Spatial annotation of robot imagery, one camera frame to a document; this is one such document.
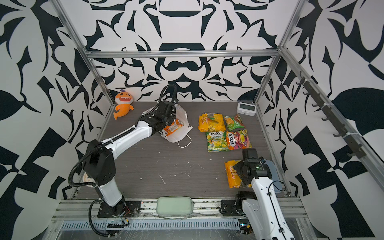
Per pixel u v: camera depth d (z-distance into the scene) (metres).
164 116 0.67
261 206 0.47
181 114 0.88
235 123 1.04
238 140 0.96
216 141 0.96
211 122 1.02
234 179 0.79
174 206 0.73
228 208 0.74
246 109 1.12
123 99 1.11
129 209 0.73
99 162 0.46
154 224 0.71
